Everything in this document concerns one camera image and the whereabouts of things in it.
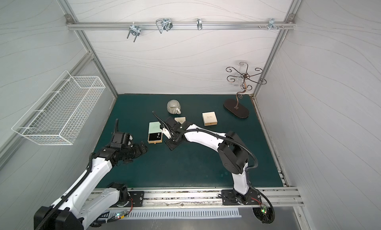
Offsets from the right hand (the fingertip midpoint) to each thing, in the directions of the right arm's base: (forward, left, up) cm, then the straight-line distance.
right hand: (169, 143), depth 85 cm
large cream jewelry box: (+23, -24, -6) cm, 34 cm away
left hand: (-6, +14, +1) cm, 15 cm away
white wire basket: (0, +49, +24) cm, 55 cm away
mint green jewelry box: (+8, +12, -6) cm, 15 cm away
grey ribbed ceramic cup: (+33, +3, -5) cm, 33 cm away
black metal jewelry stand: (+38, -42, -9) cm, 57 cm away
